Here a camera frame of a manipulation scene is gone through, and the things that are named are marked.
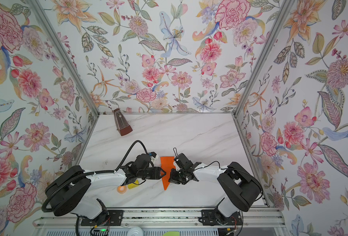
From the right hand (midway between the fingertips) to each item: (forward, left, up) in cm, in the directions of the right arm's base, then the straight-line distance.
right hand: (167, 180), depth 86 cm
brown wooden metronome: (+34, +34, +8) cm, 49 cm away
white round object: (-26, +12, +5) cm, 29 cm away
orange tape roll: (-6, +26, -1) cm, 26 cm away
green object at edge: (-25, -4, -3) cm, 26 cm away
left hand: (+1, +1, +4) cm, 4 cm away
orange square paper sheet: (+9, +1, +2) cm, 10 cm away
